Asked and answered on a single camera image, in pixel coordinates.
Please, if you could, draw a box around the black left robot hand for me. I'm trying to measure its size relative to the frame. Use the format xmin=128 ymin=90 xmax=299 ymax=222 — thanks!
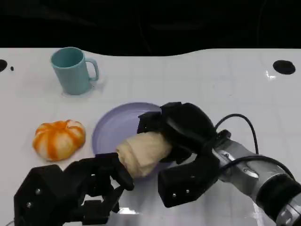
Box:
xmin=63 ymin=152 xmax=135 ymax=226

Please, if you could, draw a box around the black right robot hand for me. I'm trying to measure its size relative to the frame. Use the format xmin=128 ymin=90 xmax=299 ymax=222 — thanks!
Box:
xmin=137 ymin=101 xmax=217 ymax=165

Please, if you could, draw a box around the beige towel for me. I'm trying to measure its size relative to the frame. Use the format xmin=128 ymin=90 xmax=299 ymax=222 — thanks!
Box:
xmin=116 ymin=131 xmax=174 ymax=178

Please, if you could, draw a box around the lilac plate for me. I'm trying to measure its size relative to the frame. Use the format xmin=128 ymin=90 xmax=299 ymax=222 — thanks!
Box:
xmin=91 ymin=102 xmax=179 ymax=181

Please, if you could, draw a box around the orange and white bread roll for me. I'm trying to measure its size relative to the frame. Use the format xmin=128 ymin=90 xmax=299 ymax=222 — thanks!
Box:
xmin=32 ymin=119 xmax=87 ymax=162

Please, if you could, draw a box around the pale green mug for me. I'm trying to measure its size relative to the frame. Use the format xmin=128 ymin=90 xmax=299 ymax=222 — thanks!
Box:
xmin=51 ymin=47 xmax=100 ymax=96

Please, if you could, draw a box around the black backdrop curtain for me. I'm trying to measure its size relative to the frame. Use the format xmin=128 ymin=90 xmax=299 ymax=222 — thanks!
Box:
xmin=0 ymin=0 xmax=301 ymax=57

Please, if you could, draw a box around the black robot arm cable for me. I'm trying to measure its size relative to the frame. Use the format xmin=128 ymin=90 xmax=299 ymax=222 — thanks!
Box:
xmin=220 ymin=155 xmax=296 ymax=179
xmin=215 ymin=113 xmax=259 ymax=155

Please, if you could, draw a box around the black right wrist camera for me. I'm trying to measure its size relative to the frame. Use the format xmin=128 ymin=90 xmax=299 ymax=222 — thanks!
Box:
xmin=158 ymin=153 xmax=221 ymax=208

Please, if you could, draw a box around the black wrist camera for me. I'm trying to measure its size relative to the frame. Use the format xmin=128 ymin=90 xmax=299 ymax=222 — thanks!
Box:
xmin=13 ymin=164 xmax=82 ymax=226
xmin=158 ymin=153 xmax=221 ymax=208

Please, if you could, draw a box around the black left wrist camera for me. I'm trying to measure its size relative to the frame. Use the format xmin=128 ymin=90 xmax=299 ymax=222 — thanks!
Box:
xmin=13 ymin=164 xmax=82 ymax=226

